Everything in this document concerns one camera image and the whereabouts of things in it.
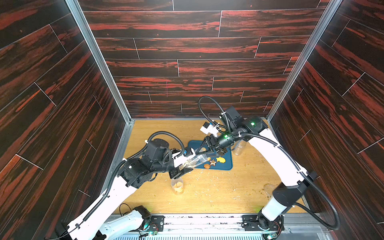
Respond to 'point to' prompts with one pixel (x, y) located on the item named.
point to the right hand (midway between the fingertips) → (203, 153)
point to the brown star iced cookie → (213, 162)
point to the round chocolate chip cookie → (207, 166)
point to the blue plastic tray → (218, 162)
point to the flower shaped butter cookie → (209, 159)
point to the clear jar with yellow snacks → (177, 185)
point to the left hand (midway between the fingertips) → (188, 161)
